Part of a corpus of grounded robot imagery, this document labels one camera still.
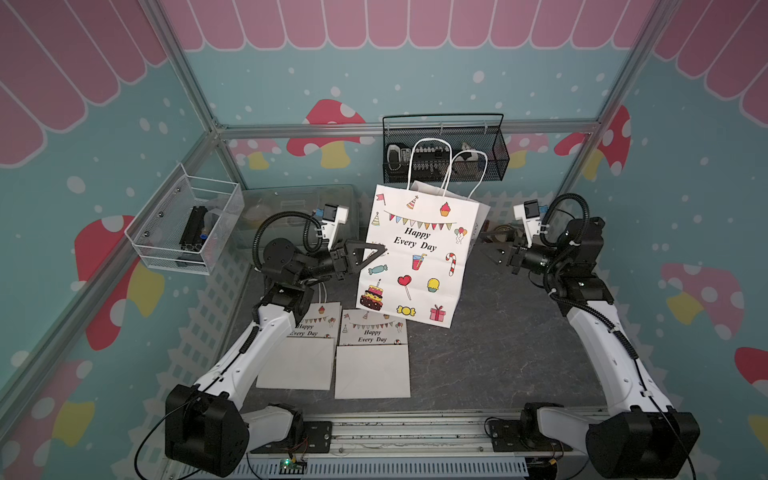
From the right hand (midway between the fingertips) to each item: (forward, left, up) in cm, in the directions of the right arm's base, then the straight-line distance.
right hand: (478, 243), depth 66 cm
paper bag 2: (-12, +26, -36) cm, 46 cm away
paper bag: (-13, +45, -35) cm, 58 cm away
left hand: (-6, +21, +3) cm, 22 cm away
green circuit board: (-38, +45, -39) cm, 70 cm away
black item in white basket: (+3, +66, 0) cm, 66 cm away
